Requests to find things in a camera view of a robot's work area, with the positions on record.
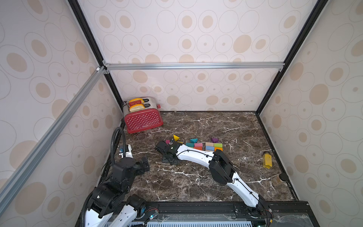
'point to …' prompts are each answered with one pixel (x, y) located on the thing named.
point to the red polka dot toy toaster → (144, 119)
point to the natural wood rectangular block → (209, 144)
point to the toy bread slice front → (136, 107)
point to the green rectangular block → (218, 145)
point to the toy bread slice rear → (135, 99)
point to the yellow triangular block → (176, 138)
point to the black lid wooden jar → (280, 179)
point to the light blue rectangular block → (208, 147)
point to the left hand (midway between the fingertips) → (142, 156)
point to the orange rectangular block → (218, 148)
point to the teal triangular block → (194, 140)
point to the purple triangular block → (215, 140)
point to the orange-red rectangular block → (198, 148)
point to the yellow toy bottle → (267, 161)
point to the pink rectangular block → (198, 144)
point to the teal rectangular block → (190, 144)
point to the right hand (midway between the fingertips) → (165, 164)
